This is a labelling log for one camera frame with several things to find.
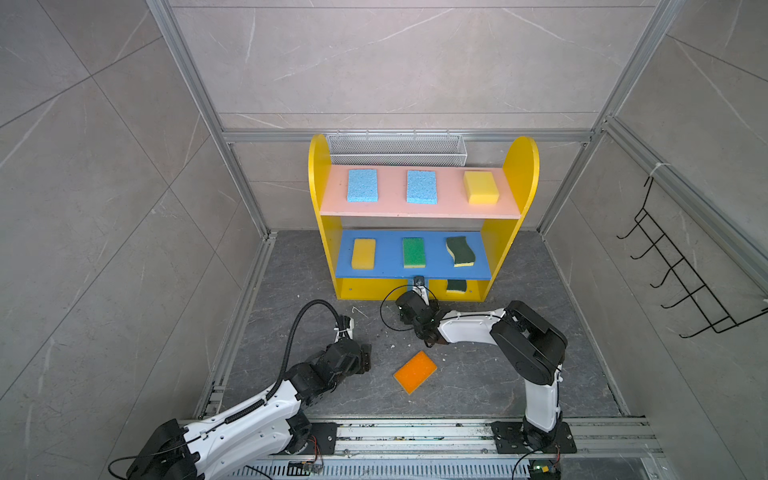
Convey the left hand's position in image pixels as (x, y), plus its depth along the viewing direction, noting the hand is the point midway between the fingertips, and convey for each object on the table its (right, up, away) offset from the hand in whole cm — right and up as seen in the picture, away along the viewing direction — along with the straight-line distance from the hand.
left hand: (362, 341), depth 83 cm
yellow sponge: (-1, +25, +10) cm, 26 cm away
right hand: (+16, +9, +15) cm, 24 cm away
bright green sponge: (+16, +25, +10) cm, 31 cm away
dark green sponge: (+31, +14, +17) cm, 38 cm away
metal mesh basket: (+10, +59, +15) cm, 62 cm away
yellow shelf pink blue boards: (+5, +37, +40) cm, 55 cm away
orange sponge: (+15, -9, 0) cm, 18 cm away
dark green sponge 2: (+30, +25, +11) cm, 41 cm away
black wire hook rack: (+74, +11, -24) cm, 79 cm away
